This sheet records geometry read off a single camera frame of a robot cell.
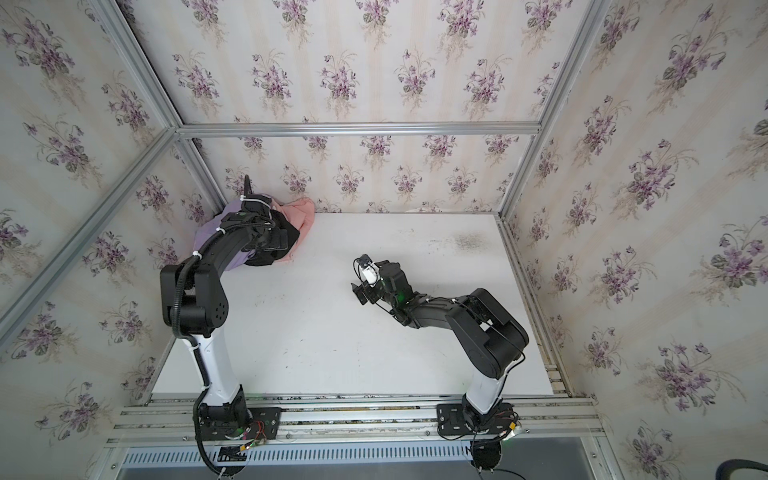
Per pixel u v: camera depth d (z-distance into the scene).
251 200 0.79
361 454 0.76
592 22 0.72
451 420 0.73
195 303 0.53
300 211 1.14
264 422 0.73
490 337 0.48
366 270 0.78
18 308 0.52
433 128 1.83
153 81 0.82
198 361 0.57
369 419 0.75
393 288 0.71
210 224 1.13
